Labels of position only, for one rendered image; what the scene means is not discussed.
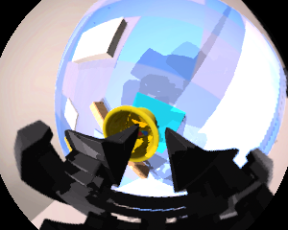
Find light wooden plank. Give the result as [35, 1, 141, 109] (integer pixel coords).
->
[90, 101, 149, 179]

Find yellow cup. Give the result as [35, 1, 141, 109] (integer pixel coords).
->
[102, 104, 159, 162]

